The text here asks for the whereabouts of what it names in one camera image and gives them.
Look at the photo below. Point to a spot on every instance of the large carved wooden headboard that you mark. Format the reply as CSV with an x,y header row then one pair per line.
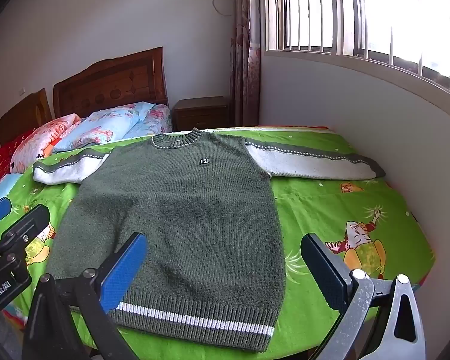
x,y
108,86

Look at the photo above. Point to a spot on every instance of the wooden nightstand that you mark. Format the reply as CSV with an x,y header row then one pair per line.
x,y
202,114

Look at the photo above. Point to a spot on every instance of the red floral curtain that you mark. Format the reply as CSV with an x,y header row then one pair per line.
x,y
247,52

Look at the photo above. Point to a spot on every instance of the green cartoon printed bed sheet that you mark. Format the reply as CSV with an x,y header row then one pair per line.
x,y
322,202

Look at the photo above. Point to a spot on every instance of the green knitted sweater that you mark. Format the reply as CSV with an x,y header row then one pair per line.
x,y
172,213

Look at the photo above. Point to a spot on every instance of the blue floral pillow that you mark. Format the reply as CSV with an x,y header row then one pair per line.
x,y
108,123

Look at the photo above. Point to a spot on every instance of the window with white bars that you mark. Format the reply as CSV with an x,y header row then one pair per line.
x,y
360,7

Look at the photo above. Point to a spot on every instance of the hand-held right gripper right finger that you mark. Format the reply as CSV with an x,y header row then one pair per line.
x,y
322,270

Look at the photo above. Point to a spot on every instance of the small wooden headboard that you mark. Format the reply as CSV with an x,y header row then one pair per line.
x,y
22,116

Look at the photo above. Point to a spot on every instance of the red printed blanket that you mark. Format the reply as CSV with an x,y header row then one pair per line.
x,y
0,161

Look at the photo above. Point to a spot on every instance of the light blue cloth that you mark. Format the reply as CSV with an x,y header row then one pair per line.
x,y
2,187

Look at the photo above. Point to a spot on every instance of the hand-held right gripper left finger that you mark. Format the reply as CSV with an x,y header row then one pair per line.
x,y
123,270

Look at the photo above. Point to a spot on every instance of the pink floral pillow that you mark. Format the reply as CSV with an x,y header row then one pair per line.
x,y
41,138

